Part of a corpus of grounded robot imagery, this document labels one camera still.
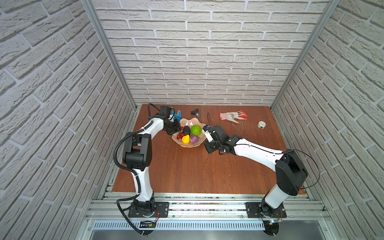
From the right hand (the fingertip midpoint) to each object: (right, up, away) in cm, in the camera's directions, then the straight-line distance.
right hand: (206, 143), depth 87 cm
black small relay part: (-7, +20, +27) cm, 35 cm away
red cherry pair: (-17, +4, +9) cm, 20 cm away
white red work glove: (+23, +17, +27) cm, 39 cm away
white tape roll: (+42, +11, +20) cm, 47 cm away
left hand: (-16, +10, +10) cm, 21 cm away
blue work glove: (-21, +17, +27) cm, 38 cm away
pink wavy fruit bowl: (-11, +12, +20) cm, 25 cm away
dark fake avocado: (-13, +7, +12) cm, 19 cm away
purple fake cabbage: (-8, +1, +8) cm, 11 cm away
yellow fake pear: (-13, +1, +8) cm, 15 cm away
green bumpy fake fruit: (-6, +7, +10) cm, 14 cm away
